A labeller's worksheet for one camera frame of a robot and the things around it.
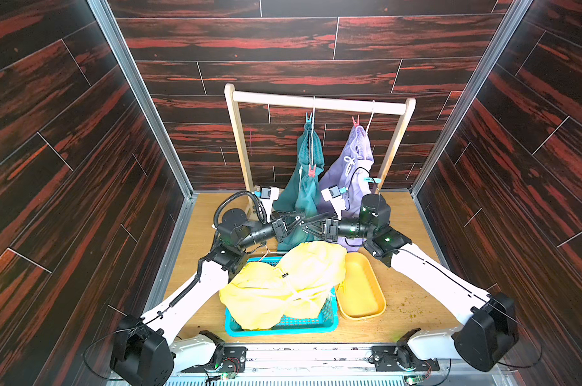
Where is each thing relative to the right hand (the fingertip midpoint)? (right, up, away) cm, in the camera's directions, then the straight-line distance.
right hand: (305, 220), depth 68 cm
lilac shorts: (+15, +17, +13) cm, 26 cm away
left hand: (-1, +1, -4) cm, 4 cm away
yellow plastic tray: (+22, -28, +18) cm, 40 cm away
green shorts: (-1, +7, +3) cm, 8 cm away
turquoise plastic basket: (+7, -35, +11) cm, 38 cm away
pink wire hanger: (-12, -12, +19) cm, 25 cm away
